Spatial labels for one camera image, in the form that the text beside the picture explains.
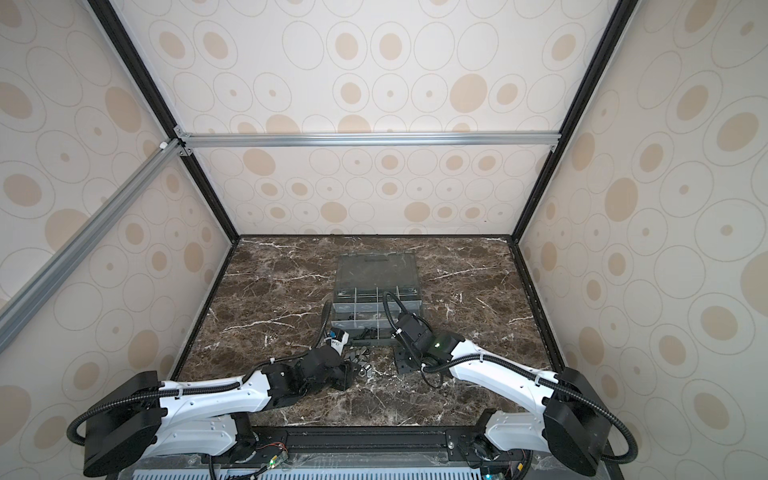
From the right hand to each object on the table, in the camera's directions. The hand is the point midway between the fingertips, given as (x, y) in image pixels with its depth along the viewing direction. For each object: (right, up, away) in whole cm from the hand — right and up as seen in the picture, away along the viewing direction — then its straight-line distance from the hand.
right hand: (402, 358), depth 82 cm
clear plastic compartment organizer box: (-13, +20, +25) cm, 35 cm away
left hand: (-11, -2, -2) cm, 11 cm away
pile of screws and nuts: (-8, -5, +4) cm, 10 cm away
